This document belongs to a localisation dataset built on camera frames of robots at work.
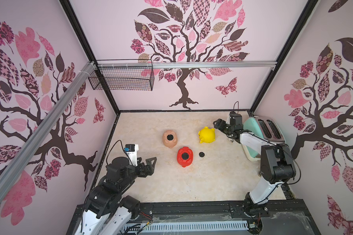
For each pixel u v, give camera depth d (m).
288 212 0.74
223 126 0.85
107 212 0.44
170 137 0.95
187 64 0.94
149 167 0.58
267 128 0.87
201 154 0.95
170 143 0.93
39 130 0.54
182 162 0.84
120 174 0.44
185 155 0.85
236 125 0.74
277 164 0.49
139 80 0.83
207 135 0.97
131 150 0.56
